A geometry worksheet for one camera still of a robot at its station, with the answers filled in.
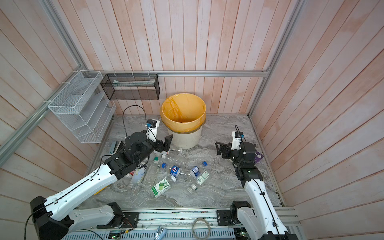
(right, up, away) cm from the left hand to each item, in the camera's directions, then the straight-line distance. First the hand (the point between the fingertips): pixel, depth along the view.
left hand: (165, 136), depth 71 cm
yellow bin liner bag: (+8, +15, +33) cm, 37 cm away
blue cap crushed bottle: (+16, -21, +13) cm, 29 cm away
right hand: (+30, -4, +8) cm, 32 cm away
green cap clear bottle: (-11, -24, +16) cm, 31 cm away
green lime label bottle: (-3, -28, +10) cm, 30 cm away
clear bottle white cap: (+5, -15, +27) cm, 31 cm away
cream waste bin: (+10, -3, +19) cm, 22 cm away
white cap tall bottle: (-17, -24, +11) cm, 31 cm away
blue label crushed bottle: (+4, -21, +14) cm, 25 cm away
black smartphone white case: (-38, -8, +27) cm, 47 cm away
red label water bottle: (-9, -12, -18) cm, 24 cm away
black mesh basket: (-29, +34, +34) cm, 56 cm away
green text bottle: (+18, -25, +11) cm, 33 cm away
